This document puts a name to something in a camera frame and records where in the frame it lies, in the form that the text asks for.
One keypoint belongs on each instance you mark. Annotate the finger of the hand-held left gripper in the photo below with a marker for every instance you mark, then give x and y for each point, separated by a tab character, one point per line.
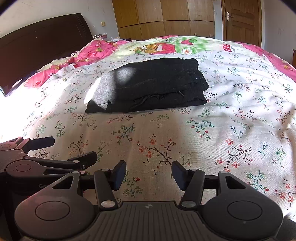
39	142
76	161

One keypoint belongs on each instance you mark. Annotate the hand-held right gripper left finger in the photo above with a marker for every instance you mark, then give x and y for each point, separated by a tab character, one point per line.
119	175

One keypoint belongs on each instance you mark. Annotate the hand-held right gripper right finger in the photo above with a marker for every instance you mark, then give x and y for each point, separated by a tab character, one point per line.
180	176

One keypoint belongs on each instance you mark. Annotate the black pants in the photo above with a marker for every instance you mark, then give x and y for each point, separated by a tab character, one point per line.
157	85

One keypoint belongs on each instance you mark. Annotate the white floral bedsheet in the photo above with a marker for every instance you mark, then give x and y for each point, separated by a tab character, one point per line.
161	129

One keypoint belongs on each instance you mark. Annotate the dark wooden headboard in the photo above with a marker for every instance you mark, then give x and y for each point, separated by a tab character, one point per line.
39	44

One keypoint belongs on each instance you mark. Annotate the pink cartoon quilt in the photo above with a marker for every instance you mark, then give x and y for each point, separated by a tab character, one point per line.
92	48

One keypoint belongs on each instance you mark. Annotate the wooden wardrobe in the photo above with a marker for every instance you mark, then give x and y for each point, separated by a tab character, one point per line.
161	16

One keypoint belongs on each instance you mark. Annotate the wooden side cabinet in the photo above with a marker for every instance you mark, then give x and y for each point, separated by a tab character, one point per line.
294	58

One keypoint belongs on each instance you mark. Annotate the wooden door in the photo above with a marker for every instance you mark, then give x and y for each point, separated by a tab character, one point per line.
241	20

